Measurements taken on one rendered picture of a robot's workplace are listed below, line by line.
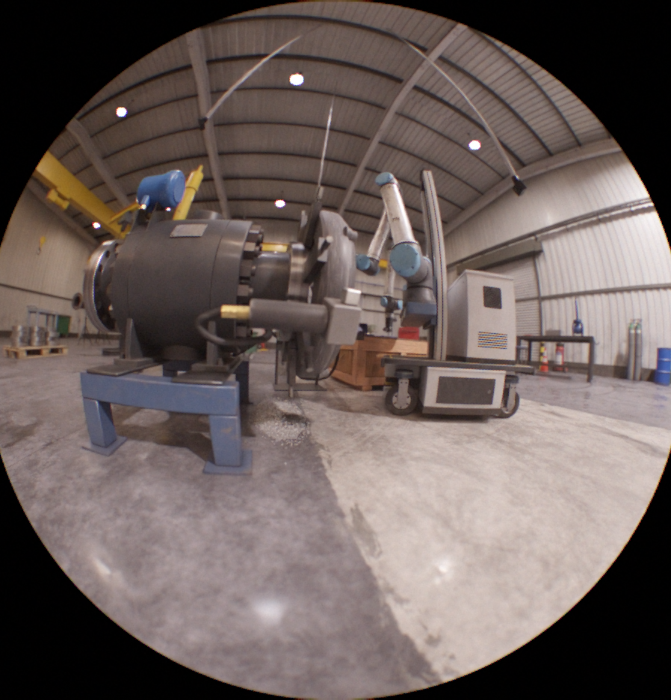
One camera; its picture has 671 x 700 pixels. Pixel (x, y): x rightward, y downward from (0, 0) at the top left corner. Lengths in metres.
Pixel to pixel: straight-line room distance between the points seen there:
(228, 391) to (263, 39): 8.52
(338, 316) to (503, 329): 1.03
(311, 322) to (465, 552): 0.62
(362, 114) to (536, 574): 9.39
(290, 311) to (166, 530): 0.57
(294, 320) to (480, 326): 1.01
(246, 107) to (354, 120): 3.89
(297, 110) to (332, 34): 3.31
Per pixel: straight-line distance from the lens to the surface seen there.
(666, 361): 7.74
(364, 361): 1.79
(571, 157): 10.94
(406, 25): 8.01
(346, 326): 0.55
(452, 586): 0.44
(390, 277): 1.98
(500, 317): 1.33
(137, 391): 0.67
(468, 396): 1.17
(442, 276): 1.37
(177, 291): 0.74
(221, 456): 0.64
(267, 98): 9.14
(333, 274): 0.63
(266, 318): 0.52
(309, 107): 9.11
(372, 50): 8.21
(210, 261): 0.72
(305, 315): 0.53
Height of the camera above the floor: 0.37
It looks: 1 degrees down
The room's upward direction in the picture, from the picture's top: 3 degrees clockwise
